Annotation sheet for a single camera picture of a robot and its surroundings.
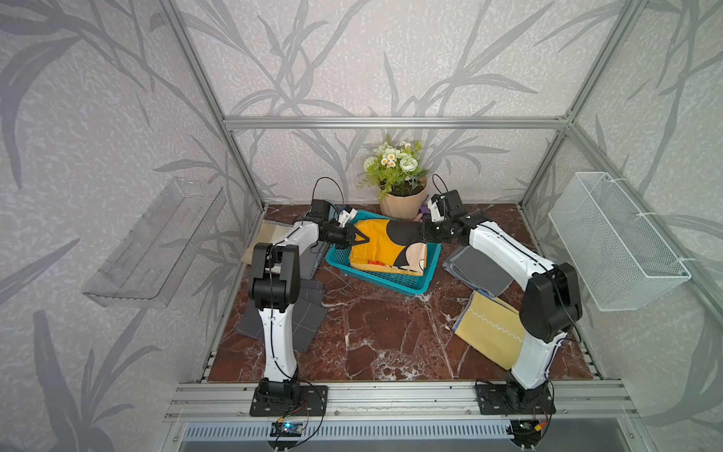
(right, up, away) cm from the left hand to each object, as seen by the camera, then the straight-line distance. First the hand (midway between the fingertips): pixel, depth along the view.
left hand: (365, 238), depth 95 cm
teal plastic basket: (+17, -16, +1) cm, 24 cm away
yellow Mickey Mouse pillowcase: (+10, -2, -1) cm, 10 cm away
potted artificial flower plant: (+10, +21, -6) cm, 24 cm away
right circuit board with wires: (+43, -49, -24) cm, 69 cm away
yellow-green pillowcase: (+40, -27, -8) cm, 49 cm away
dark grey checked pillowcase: (-18, -24, -7) cm, 31 cm away
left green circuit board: (-19, -48, -24) cm, 57 cm away
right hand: (+18, +3, -4) cm, 19 cm away
